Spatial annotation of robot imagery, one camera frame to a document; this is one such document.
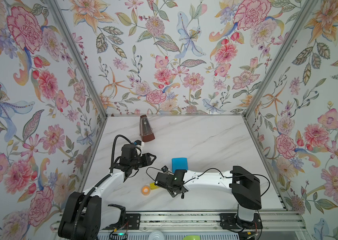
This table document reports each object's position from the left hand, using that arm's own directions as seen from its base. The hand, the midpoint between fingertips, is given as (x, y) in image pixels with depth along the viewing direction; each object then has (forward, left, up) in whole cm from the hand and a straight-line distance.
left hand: (155, 158), depth 85 cm
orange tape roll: (-14, +6, -11) cm, 19 cm away
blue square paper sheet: (+2, -14, -11) cm, 18 cm away
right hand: (-13, -10, -8) cm, 18 cm away
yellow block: (-19, 0, +9) cm, 21 cm away
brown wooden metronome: (+22, +8, -2) cm, 24 cm away
